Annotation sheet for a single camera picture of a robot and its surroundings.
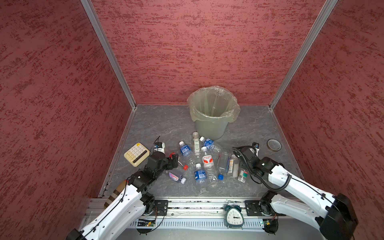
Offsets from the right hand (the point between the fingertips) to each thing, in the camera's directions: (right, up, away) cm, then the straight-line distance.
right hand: (244, 164), depth 82 cm
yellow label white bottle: (-5, -4, +5) cm, 8 cm away
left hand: (-41, +3, -1) cm, 42 cm away
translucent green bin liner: (-16, +37, +18) cm, 44 cm away
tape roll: (+25, +8, +15) cm, 30 cm away
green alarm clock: (-10, -20, -14) cm, 27 cm away
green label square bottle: (-27, +9, +10) cm, 30 cm away
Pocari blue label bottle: (-19, +9, +10) cm, 23 cm away
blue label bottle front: (-25, -6, -3) cm, 26 cm away
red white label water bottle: (-19, -6, +3) cm, 20 cm away
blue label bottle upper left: (-33, +5, +7) cm, 35 cm away
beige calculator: (-65, +4, +9) cm, 65 cm away
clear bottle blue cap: (-11, +1, +4) cm, 12 cm away
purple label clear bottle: (-38, -6, -3) cm, 39 cm away
